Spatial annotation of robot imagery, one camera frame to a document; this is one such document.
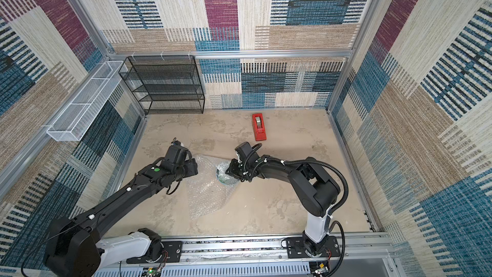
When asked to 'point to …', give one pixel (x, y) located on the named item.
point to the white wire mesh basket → (70, 125)
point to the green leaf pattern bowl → (224, 177)
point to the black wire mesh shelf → (164, 84)
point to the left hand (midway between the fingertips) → (193, 165)
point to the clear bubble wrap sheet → (211, 188)
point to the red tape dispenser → (259, 126)
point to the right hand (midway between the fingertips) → (230, 174)
